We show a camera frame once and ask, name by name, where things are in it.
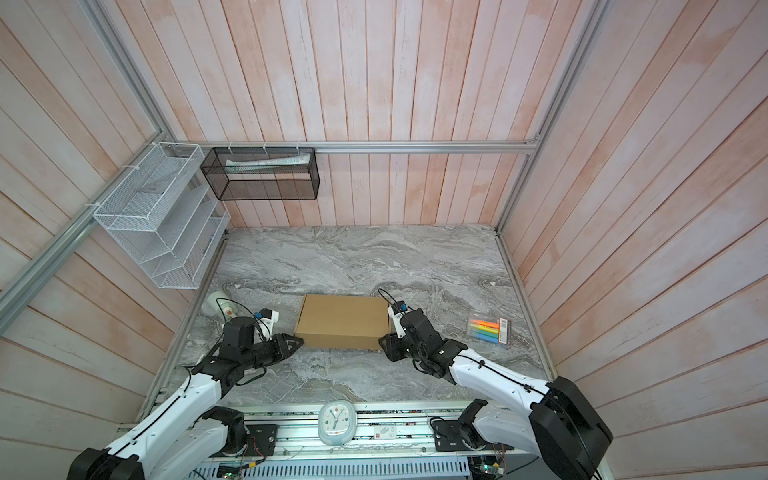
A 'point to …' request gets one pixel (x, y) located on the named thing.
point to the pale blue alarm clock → (337, 423)
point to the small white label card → (385, 432)
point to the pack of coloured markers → (496, 331)
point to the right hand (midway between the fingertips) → (384, 339)
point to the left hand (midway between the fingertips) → (301, 349)
